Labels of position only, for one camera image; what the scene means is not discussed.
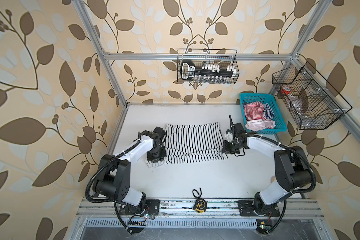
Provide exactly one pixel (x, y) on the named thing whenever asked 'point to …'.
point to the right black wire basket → (314, 104)
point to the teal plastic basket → (264, 98)
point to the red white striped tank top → (254, 111)
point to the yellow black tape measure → (200, 205)
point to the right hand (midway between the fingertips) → (222, 152)
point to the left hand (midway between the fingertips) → (162, 158)
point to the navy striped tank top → (268, 113)
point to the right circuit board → (264, 226)
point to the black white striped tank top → (191, 142)
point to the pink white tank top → (256, 125)
